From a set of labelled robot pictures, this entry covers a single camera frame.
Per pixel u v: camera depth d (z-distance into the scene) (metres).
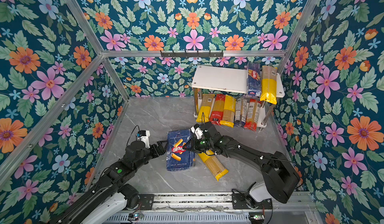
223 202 0.75
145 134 0.70
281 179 0.42
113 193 0.57
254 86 0.73
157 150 0.69
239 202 0.73
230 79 0.83
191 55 0.93
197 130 0.76
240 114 0.98
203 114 0.98
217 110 1.02
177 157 0.74
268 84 0.77
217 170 0.82
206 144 0.67
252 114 0.96
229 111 1.00
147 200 0.74
